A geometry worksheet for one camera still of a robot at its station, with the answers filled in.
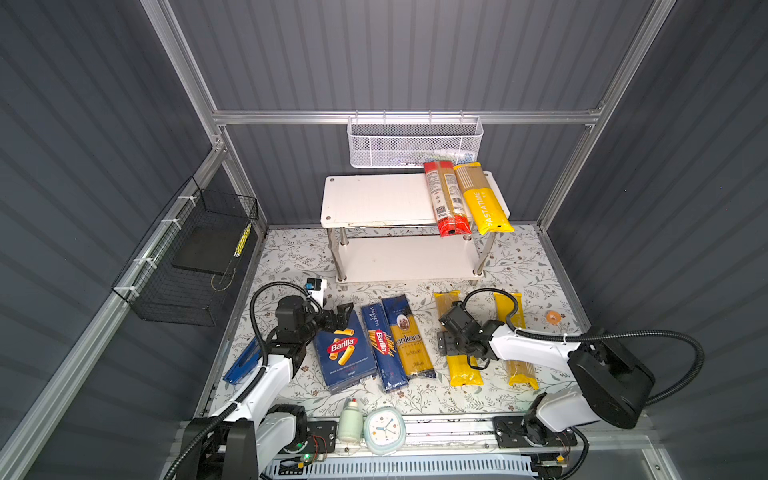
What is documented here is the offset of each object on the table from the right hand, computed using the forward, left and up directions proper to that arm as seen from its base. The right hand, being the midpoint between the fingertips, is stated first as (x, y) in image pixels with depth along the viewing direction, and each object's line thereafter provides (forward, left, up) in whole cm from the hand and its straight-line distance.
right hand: (455, 343), depth 90 cm
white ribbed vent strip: (-31, +2, 0) cm, 31 cm away
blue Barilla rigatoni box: (-7, +32, +8) cm, 34 cm away
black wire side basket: (+5, +70, +31) cm, 76 cm away
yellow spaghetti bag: (-9, -1, +3) cm, 10 cm away
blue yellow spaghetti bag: (-3, +13, +3) cm, 14 cm away
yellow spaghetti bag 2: (-10, -15, +4) cm, 19 cm away
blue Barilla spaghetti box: (-4, +21, +5) cm, 22 cm away
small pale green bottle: (-23, +29, +9) cm, 38 cm away
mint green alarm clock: (-24, +21, +4) cm, 32 cm away
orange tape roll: (+9, -33, -1) cm, 34 cm away
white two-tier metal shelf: (+48, +24, +2) cm, 53 cm away
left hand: (+7, +35, +13) cm, 38 cm away
